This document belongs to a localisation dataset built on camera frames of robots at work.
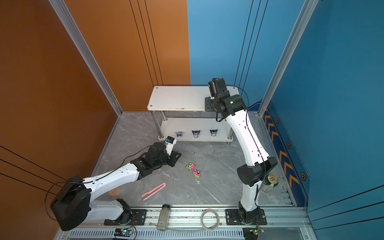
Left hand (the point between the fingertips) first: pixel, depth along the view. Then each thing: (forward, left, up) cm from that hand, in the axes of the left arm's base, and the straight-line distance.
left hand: (180, 152), depth 83 cm
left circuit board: (-36, +25, -14) cm, 46 cm away
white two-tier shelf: (+17, -6, 0) cm, 18 cm away
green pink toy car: (-3, -6, -10) cm, 12 cm away
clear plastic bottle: (-33, +6, -8) cm, 34 cm away
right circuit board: (-36, -36, -14) cm, 53 cm away
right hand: (+16, -16, +24) cm, 32 cm away
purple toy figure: (+14, +2, -2) cm, 15 cm away
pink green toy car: (-8, -9, -10) cm, 16 cm away
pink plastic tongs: (-14, +9, -11) cm, 20 cm away
